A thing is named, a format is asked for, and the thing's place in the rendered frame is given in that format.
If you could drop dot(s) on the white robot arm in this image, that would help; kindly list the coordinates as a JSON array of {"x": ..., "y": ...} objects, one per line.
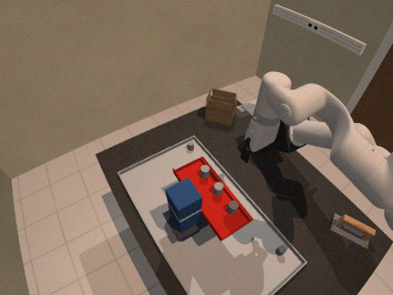
[{"x": 369, "y": 168}]

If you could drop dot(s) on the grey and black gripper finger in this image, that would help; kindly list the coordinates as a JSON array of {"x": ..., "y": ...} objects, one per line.
[
  {"x": 244, "y": 151},
  {"x": 267, "y": 147}
]

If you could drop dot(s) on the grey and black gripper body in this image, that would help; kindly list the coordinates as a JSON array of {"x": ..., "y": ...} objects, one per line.
[{"x": 261, "y": 135}]

